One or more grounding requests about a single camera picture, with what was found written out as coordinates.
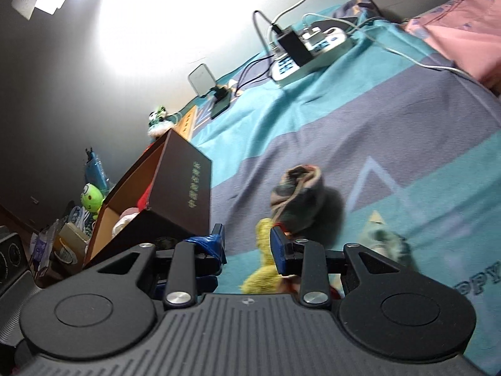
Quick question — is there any white power strip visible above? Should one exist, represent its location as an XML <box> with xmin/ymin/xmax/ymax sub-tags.
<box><xmin>270</xmin><ymin>27</ymin><xmax>353</xmax><ymax>87</ymax></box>

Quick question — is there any pale green plush toy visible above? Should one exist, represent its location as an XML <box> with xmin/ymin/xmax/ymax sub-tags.
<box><xmin>358</xmin><ymin>210</ymin><xmax>411</xmax><ymax>267</ymax></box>

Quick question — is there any black phone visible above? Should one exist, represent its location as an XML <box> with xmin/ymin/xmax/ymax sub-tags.
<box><xmin>319</xmin><ymin>16</ymin><xmax>359</xmax><ymax>28</ymax></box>

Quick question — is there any white charger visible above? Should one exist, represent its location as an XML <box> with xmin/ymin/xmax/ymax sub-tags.
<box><xmin>301</xmin><ymin>25</ymin><xmax>325</xmax><ymax>45</ymax></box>

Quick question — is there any grey brown sock toy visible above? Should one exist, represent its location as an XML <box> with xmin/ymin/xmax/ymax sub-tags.
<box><xmin>270</xmin><ymin>165</ymin><xmax>325</xmax><ymax>236</ymax></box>

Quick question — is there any black cardboard box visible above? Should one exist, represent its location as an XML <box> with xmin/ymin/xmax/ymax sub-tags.
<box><xmin>84</xmin><ymin>128</ymin><xmax>214</xmax><ymax>271</ymax></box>

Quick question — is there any checked cloth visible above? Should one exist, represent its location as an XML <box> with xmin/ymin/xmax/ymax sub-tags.
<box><xmin>68</xmin><ymin>206</ymin><xmax>95</xmax><ymax>228</ymax></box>

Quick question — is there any black charger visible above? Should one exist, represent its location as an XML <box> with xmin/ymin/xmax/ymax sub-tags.
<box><xmin>274</xmin><ymin>27</ymin><xmax>314</xmax><ymax>65</ymax></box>

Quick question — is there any yellow plush toy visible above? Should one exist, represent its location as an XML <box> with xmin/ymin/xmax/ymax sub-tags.
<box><xmin>242</xmin><ymin>217</ymin><xmax>292</xmax><ymax>294</ymax></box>

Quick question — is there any striped bed sheet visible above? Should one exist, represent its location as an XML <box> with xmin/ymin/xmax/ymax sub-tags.
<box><xmin>168</xmin><ymin>0</ymin><xmax>501</xmax><ymax>376</ymax></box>

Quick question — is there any panda plush ornament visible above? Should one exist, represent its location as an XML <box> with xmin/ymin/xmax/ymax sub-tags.
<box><xmin>148</xmin><ymin>106</ymin><xmax>175</xmax><ymax>138</ymax></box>

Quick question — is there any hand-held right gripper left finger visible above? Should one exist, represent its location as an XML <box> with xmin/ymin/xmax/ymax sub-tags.
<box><xmin>96</xmin><ymin>223</ymin><xmax>228</xmax><ymax>309</ymax></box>

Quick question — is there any green phone stand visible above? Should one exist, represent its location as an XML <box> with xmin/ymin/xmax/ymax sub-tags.
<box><xmin>188</xmin><ymin>63</ymin><xmax>232</xmax><ymax>120</ymax></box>

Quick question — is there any pink cloth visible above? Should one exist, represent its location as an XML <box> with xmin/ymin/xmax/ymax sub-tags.
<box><xmin>403</xmin><ymin>0</ymin><xmax>501</xmax><ymax>97</ymax></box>

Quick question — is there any tan cardboard packet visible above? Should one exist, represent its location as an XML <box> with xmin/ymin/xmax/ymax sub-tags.
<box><xmin>55</xmin><ymin>223</ymin><xmax>90</xmax><ymax>263</ymax></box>

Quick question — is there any blue packet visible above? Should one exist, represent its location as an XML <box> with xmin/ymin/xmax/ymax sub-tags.
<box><xmin>84</xmin><ymin>147</ymin><xmax>110</xmax><ymax>191</ymax></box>

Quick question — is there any thin white cable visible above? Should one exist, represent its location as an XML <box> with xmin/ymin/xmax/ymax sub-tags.
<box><xmin>301</xmin><ymin>13</ymin><xmax>476</xmax><ymax>79</ymax></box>

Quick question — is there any green frog plush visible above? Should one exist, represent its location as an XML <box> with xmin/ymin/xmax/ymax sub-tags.
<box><xmin>80</xmin><ymin>182</ymin><xmax>104</xmax><ymax>220</ymax></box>

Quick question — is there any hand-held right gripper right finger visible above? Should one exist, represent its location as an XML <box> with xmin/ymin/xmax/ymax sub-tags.
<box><xmin>270</xmin><ymin>226</ymin><xmax>400</xmax><ymax>308</ymax></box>

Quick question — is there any black cable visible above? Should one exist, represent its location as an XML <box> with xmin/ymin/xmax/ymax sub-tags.
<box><xmin>252</xmin><ymin>10</ymin><xmax>275</xmax><ymax>53</ymax></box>
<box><xmin>233</xmin><ymin>53</ymin><xmax>276</xmax><ymax>97</ymax></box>

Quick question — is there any yellow book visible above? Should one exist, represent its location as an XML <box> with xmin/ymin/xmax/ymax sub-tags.
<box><xmin>174</xmin><ymin>106</ymin><xmax>198</xmax><ymax>142</ymax></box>

